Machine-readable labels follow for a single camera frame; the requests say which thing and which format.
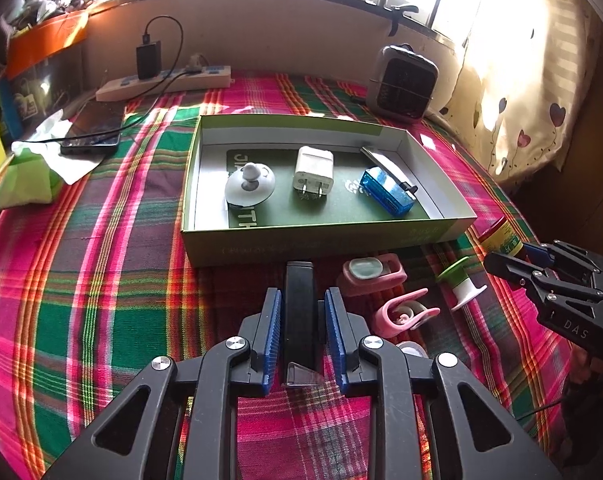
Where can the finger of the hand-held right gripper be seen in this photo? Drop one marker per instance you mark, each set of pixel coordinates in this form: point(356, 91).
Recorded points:
point(539, 252)
point(511, 270)

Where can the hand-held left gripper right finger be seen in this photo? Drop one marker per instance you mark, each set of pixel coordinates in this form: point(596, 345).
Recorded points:
point(334, 340)

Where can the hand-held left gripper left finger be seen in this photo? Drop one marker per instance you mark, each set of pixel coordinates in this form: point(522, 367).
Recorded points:
point(271, 340)

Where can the red jar with green label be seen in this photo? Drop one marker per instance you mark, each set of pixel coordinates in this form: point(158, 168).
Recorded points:
point(501, 240)

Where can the black device with clear cap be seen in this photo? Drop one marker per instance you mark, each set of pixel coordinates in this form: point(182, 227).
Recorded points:
point(301, 310)

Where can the green white thread spool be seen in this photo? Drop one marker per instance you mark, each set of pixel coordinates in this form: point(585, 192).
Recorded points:
point(464, 287)

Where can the pink loop clip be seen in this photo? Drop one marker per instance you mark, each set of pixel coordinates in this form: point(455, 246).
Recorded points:
point(386, 317)

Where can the small white jar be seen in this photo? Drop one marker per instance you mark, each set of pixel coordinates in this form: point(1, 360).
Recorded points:
point(412, 349)

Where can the pink holder with oval insert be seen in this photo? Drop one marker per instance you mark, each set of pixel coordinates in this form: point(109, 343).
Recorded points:
point(394, 272)

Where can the green cardboard box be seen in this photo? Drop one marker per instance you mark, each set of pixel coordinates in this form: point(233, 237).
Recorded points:
point(281, 247)

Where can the blue usb device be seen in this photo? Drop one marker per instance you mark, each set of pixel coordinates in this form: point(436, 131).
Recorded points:
point(386, 192)

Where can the white round knob device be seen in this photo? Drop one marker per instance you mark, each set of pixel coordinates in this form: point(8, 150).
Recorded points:
point(246, 190)

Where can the black silver stick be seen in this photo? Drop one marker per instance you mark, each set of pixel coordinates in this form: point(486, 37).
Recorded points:
point(376, 157)

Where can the white charger adapter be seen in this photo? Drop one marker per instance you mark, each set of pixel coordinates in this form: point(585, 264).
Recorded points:
point(311, 165)

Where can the cream curtain with hearts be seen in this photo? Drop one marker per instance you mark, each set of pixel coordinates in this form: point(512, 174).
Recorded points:
point(521, 85)

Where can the plaid blanket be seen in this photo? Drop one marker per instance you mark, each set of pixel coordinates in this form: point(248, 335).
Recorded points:
point(106, 260)

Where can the grey portable air cooler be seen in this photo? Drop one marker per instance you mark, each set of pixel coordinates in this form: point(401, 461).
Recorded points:
point(404, 85)

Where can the black window latch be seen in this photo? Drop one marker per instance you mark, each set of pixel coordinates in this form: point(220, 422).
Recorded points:
point(396, 17)

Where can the black smartphone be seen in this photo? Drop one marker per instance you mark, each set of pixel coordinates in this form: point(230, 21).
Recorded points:
point(93, 125)

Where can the white plug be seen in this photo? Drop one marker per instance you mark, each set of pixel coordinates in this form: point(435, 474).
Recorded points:
point(195, 62)

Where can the white power strip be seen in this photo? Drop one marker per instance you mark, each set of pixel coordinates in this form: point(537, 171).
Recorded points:
point(116, 91)

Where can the black charger brick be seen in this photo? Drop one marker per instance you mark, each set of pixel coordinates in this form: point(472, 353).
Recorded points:
point(149, 60)

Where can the dark glossy box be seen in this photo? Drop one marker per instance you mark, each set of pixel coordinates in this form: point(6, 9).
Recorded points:
point(46, 85)

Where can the blue box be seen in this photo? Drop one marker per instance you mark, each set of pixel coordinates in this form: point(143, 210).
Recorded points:
point(10, 115)

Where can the orange box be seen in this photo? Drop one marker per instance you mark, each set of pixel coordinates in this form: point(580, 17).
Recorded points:
point(41, 42)

